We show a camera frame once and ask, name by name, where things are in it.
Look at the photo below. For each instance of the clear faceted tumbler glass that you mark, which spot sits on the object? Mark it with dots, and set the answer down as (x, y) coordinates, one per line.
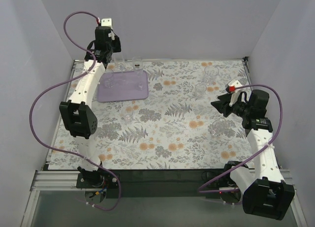
(107, 79)

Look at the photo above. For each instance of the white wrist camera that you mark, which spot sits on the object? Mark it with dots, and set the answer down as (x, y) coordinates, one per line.
(231, 88)
(104, 24)

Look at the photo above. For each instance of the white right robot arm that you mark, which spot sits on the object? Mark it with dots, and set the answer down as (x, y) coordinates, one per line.
(266, 194)

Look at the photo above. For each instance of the clear small tumbler glass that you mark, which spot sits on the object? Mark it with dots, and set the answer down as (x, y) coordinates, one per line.
(200, 90)

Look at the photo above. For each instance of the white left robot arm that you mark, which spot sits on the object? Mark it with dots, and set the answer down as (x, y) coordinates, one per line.
(76, 112)

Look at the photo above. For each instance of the clear tall tumbler glass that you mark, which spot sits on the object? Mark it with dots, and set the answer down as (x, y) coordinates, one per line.
(210, 74)

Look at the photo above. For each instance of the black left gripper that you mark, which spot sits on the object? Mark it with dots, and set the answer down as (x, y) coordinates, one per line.
(116, 45)

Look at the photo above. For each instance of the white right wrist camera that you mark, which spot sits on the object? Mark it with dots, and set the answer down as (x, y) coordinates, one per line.
(231, 88)

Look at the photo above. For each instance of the clear plain drinking glass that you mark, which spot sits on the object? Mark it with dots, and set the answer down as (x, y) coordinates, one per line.
(119, 61)

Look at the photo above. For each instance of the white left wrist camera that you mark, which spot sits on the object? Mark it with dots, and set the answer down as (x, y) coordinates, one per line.
(104, 24)

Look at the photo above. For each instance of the small clear shot glass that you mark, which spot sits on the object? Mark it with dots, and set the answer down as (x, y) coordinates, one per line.
(127, 114)

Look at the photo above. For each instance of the aluminium frame rail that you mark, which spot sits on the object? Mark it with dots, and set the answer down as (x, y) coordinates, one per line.
(54, 180)

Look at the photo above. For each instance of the clear champagne flute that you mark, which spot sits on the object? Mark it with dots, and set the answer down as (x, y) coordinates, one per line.
(137, 64)

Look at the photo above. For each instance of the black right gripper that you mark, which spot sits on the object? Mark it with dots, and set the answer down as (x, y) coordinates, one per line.
(228, 104)

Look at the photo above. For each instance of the lilac plastic tray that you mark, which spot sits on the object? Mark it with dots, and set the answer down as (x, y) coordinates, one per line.
(124, 88)

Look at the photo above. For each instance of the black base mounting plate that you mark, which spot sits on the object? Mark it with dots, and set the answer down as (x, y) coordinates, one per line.
(219, 185)

